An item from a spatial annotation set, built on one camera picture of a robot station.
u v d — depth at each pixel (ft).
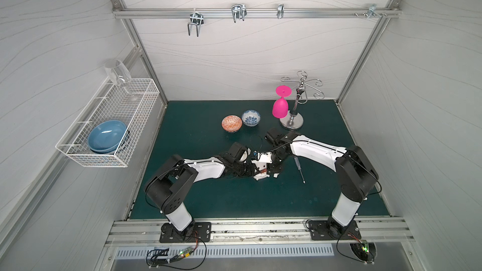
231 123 3.53
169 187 1.49
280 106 3.02
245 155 2.51
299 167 2.97
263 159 2.57
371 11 2.51
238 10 2.50
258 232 2.46
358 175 1.55
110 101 2.32
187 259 2.21
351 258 2.23
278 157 2.46
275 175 2.90
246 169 2.59
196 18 2.57
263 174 2.82
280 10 2.58
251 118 3.64
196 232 2.38
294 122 3.62
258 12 2.52
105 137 2.02
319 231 2.41
